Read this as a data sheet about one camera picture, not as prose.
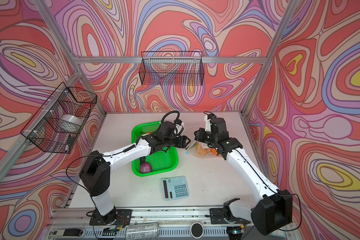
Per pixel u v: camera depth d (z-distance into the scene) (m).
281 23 0.75
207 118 0.71
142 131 1.02
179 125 0.75
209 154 0.92
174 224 0.73
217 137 0.58
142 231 0.65
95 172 0.49
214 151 0.95
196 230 0.65
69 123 0.70
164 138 0.65
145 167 0.84
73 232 0.66
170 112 0.64
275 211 0.38
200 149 0.89
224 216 0.69
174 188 0.81
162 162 0.91
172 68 0.96
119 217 0.73
